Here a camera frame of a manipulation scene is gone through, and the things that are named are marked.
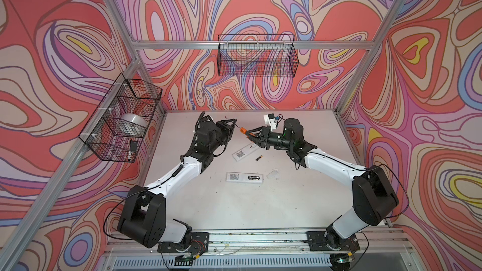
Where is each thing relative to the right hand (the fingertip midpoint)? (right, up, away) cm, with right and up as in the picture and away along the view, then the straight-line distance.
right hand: (247, 138), depth 76 cm
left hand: (-3, +8, +3) cm, 9 cm away
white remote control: (-1, -20, +14) cm, 24 cm away
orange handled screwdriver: (-1, +3, 0) cm, 4 cm away
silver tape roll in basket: (-44, +6, -6) cm, 45 cm away
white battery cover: (+14, -19, +15) cm, 28 cm away
